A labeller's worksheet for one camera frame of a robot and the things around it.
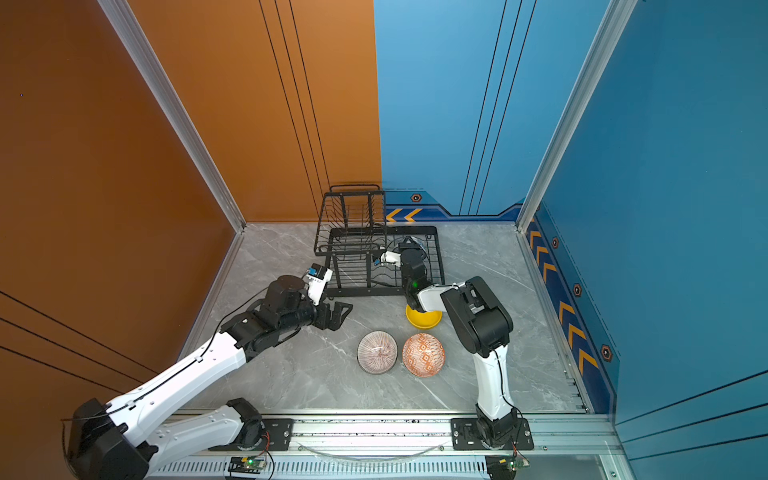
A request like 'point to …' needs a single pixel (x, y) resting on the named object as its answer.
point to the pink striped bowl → (376, 351)
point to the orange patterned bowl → (423, 355)
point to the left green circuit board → (247, 464)
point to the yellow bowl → (422, 320)
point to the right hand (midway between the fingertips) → (412, 232)
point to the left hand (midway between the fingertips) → (339, 299)
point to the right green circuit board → (504, 467)
